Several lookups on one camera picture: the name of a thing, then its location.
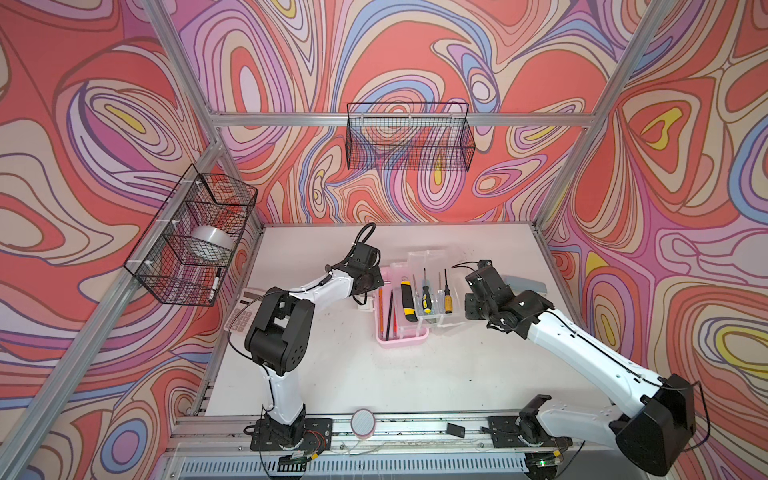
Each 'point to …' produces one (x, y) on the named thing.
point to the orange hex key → (381, 314)
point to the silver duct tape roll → (209, 244)
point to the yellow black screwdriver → (426, 295)
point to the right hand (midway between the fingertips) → (477, 308)
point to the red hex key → (394, 323)
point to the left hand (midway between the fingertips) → (382, 278)
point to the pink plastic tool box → (408, 333)
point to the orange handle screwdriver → (448, 300)
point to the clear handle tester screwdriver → (440, 303)
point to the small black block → (455, 430)
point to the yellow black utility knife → (407, 302)
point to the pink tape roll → (363, 423)
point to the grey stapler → (520, 284)
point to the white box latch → (368, 307)
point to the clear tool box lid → (430, 280)
